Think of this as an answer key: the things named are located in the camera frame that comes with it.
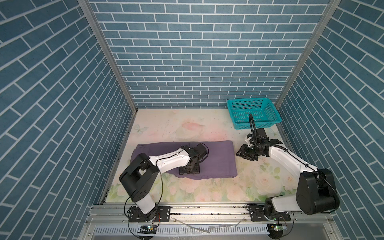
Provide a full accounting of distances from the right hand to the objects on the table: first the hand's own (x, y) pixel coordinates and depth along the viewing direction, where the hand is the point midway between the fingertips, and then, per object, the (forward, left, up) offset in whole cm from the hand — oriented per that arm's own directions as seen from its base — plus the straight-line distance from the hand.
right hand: (238, 152), depth 87 cm
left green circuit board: (-40, +45, -10) cm, 61 cm away
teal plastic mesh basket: (+43, -25, -6) cm, 51 cm away
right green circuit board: (-34, -18, -10) cm, 40 cm away
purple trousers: (-3, +10, -7) cm, 13 cm away
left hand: (-11, +26, -6) cm, 29 cm away
